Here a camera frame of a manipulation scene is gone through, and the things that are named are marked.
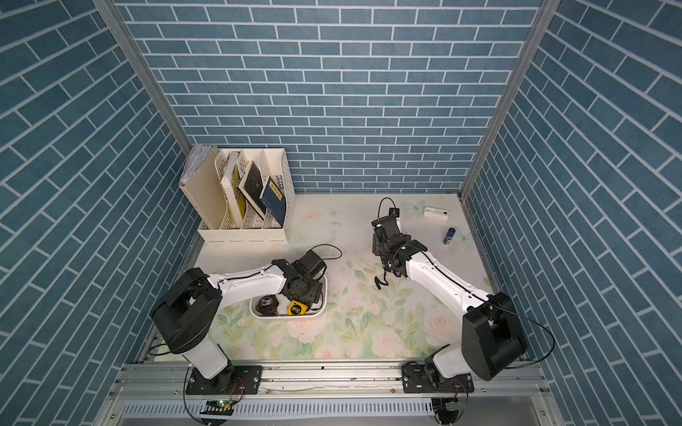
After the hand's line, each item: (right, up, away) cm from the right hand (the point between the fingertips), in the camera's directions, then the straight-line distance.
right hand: (390, 240), depth 88 cm
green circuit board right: (+15, -43, -18) cm, 49 cm away
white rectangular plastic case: (+23, +9, +24) cm, 35 cm away
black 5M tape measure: (-40, -21, -3) cm, 45 cm away
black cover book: (-52, +20, +12) cm, 57 cm away
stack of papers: (-68, +28, +4) cm, 73 cm away
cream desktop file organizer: (-65, +14, +6) cm, 66 cm away
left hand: (-25, -19, +2) cm, 32 cm away
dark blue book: (-44, +15, +17) cm, 50 cm away
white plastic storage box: (-24, -23, -2) cm, 34 cm away
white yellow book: (-54, +20, +3) cm, 58 cm away
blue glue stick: (+24, 0, +12) cm, 26 cm away
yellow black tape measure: (-31, -22, -3) cm, 38 cm away
